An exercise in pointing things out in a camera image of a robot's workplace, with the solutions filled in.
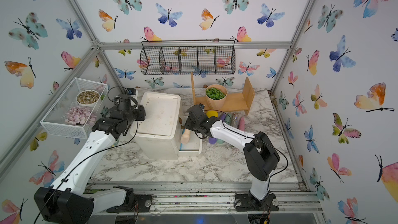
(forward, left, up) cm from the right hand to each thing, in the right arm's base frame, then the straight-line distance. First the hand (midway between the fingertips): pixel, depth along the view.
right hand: (187, 122), depth 86 cm
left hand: (+1, +21, +12) cm, 24 cm away
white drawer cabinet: (-15, +10, +10) cm, 20 cm away
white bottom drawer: (-8, -4, -14) cm, 17 cm away
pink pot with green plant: (+16, -16, +5) cm, 23 cm away
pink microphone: (+9, -33, -13) cm, 37 cm away
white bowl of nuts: (-1, +44, +19) cm, 48 cm away
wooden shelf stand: (+22, -28, -6) cm, 36 cm away
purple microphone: (-4, -15, -13) cm, 20 cm away
